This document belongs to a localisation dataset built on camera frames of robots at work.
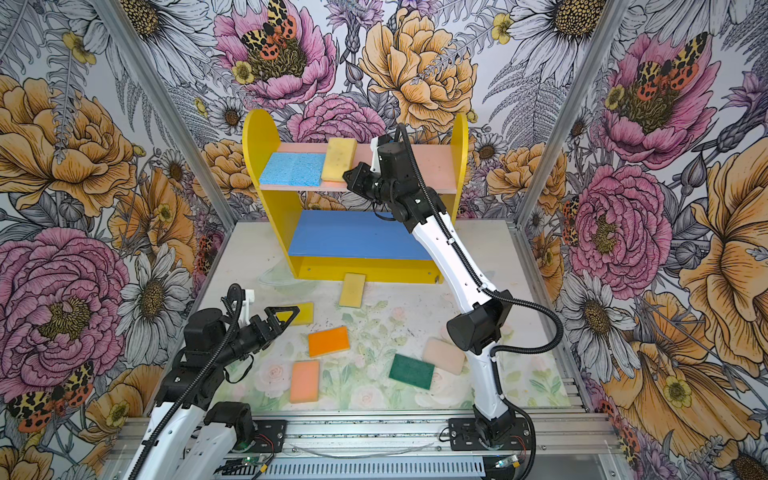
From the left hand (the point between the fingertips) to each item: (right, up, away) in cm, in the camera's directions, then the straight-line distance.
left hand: (293, 326), depth 74 cm
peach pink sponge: (0, -18, +9) cm, 20 cm away
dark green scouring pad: (+30, -15, +9) cm, 35 cm away
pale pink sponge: (+39, -12, +14) cm, 44 cm away
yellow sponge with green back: (+11, +7, +27) cm, 30 cm away
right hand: (+13, +35, -1) cm, 37 cm away
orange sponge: (+5, -9, +16) cm, 19 cm away
